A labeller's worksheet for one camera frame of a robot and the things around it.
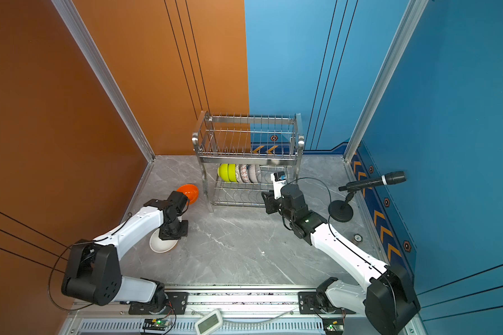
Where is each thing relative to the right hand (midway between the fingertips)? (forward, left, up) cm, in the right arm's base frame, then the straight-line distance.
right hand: (266, 192), depth 80 cm
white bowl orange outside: (-14, +44, -19) cm, 50 cm away
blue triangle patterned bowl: (+18, +10, -9) cm, 22 cm away
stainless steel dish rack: (+8, +10, +13) cm, 19 cm away
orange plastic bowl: (+13, +37, -16) cm, 42 cm away
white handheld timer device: (-40, +19, -18) cm, 48 cm away
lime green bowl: (+19, +20, -9) cm, 29 cm away
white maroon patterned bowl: (+18, +13, -9) cm, 24 cm away
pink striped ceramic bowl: (+18, +5, -9) cm, 21 cm away
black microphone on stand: (+3, -34, -18) cm, 39 cm away
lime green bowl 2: (+18, +16, -8) cm, 26 cm away
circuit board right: (-40, -23, -22) cm, 51 cm away
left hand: (-9, +35, -16) cm, 40 cm away
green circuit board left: (-40, +38, -21) cm, 59 cm away
